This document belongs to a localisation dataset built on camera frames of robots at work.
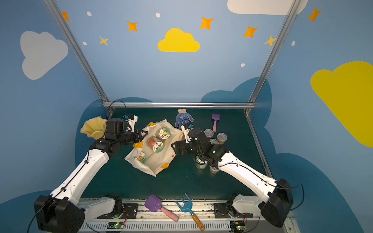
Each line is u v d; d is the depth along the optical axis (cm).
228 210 66
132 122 71
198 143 55
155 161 87
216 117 115
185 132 66
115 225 70
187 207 75
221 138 98
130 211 74
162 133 95
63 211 38
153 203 77
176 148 65
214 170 84
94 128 88
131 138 67
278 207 38
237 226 71
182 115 119
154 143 90
